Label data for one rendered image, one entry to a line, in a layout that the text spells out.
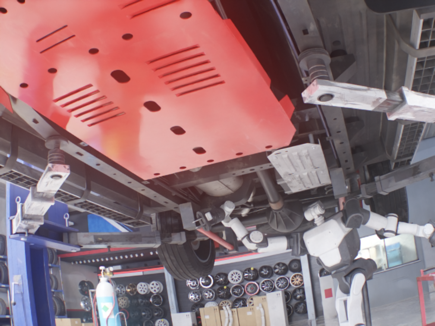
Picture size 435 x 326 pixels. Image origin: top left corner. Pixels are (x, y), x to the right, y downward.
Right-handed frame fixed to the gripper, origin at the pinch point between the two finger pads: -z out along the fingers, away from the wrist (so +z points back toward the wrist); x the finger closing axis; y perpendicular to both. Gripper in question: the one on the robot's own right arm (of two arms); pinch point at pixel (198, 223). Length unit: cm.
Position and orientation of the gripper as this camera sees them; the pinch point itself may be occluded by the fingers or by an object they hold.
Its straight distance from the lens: 248.5
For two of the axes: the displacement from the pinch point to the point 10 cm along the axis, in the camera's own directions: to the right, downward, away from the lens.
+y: -5.9, 4.1, 7.0
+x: 4.6, 8.8, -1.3
